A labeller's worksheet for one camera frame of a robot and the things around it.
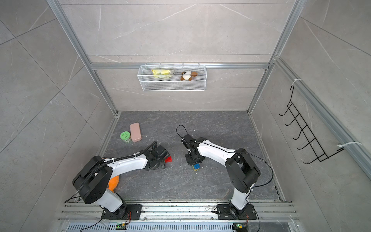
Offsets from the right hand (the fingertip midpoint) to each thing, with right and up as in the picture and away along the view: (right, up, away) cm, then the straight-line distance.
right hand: (193, 161), depth 89 cm
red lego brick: (-16, 0, +3) cm, 16 cm away
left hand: (-21, -2, +2) cm, 21 cm away
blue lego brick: (+2, -1, -7) cm, 7 cm away
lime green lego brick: (0, -3, -5) cm, 6 cm away
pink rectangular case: (-42, +16, +15) cm, 47 cm away
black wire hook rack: (+53, +11, -27) cm, 61 cm away
